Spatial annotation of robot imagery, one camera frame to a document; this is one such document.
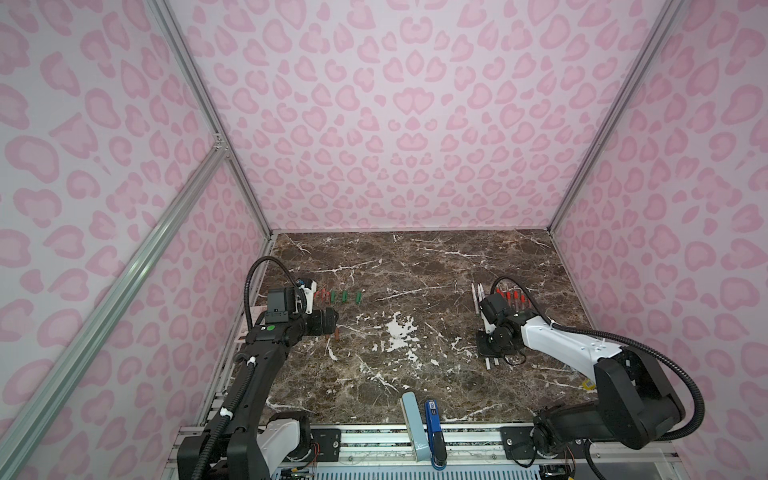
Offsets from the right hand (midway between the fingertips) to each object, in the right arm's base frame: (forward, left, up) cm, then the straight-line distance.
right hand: (483, 348), depth 87 cm
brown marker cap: (+4, +44, -1) cm, 44 cm away
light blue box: (-20, +20, -1) cm, 29 cm away
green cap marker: (+20, -3, -1) cm, 20 cm away
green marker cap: (+18, +47, -1) cm, 50 cm away
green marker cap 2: (+18, +43, -1) cm, 47 cm away
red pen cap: (+18, +49, -1) cm, 52 cm away
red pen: (+19, -17, -3) cm, 25 cm away
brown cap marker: (-3, -3, -1) cm, 5 cm away
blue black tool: (-24, +15, +2) cm, 29 cm away
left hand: (+6, +46, +11) cm, 48 cm away
